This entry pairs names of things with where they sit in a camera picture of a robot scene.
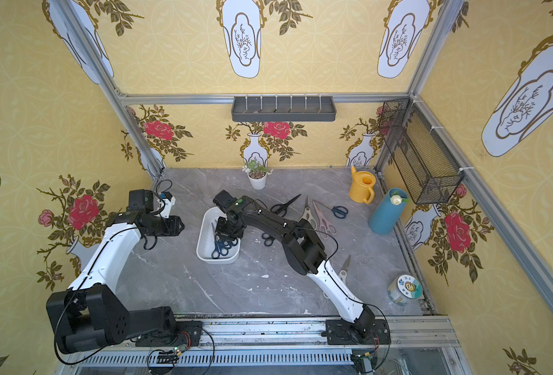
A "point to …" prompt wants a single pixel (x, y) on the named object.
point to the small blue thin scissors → (339, 211)
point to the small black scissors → (268, 239)
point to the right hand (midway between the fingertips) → (213, 243)
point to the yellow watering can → (362, 189)
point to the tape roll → (404, 287)
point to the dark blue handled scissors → (222, 246)
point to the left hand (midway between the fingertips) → (174, 225)
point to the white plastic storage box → (206, 232)
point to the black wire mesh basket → (425, 169)
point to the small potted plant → (257, 173)
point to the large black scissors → (277, 208)
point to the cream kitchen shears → (307, 214)
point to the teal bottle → (387, 215)
